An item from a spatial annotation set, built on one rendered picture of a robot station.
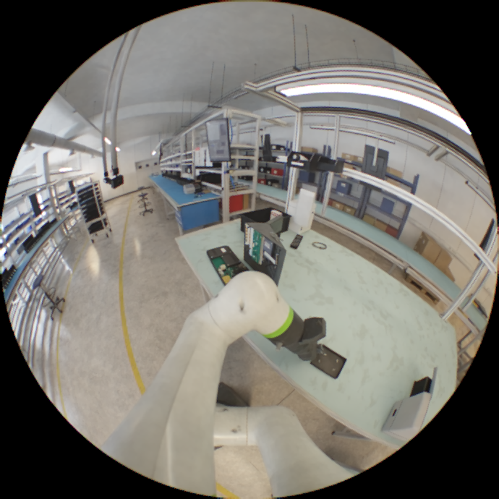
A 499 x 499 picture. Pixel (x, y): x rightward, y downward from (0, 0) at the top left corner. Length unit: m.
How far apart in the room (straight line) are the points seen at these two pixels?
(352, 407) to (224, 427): 0.37
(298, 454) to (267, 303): 0.28
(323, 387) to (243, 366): 1.06
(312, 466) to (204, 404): 0.18
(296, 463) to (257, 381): 1.26
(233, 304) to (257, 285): 0.05
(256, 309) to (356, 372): 0.46
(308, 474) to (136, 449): 0.19
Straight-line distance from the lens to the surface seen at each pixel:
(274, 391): 1.50
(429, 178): 4.63
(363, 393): 0.62
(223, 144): 1.74
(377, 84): 0.67
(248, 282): 0.26
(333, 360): 0.56
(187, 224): 2.12
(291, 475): 0.28
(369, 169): 2.14
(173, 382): 0.20
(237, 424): 0.44
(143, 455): 0.17
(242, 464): 1.66
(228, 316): 0.27
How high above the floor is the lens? 1.47
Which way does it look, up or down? 35 degrees down
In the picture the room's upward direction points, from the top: 3 degrees clockwise
